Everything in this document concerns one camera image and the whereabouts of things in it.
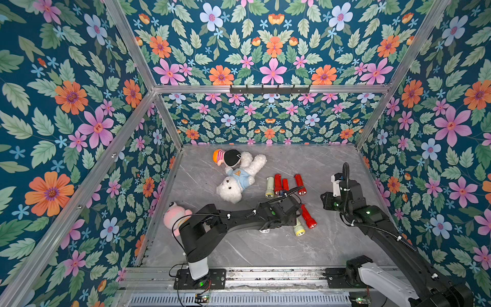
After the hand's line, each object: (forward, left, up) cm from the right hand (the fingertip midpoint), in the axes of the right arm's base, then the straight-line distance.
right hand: (326, 193), depth 81 cm
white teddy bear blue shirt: (+5, +44, -6) cm, 45 cm away
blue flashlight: (-12, +26, -14) cm, 32 cm away
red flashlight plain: (+14, +20, -13) cm, 28 cm away
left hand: (-7, +12, -10) cm, 17 cm away
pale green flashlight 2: (-11, +11, -12) cm, 20 cm away
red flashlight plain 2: (+9, +8, -12) cm, 17 cm away
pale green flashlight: (+7, +24, -12) cm, 28 cm away
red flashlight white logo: (+12, +16, -12) cm, 24 cm away
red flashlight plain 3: (-7, +5, -13) cm, 16 cm away
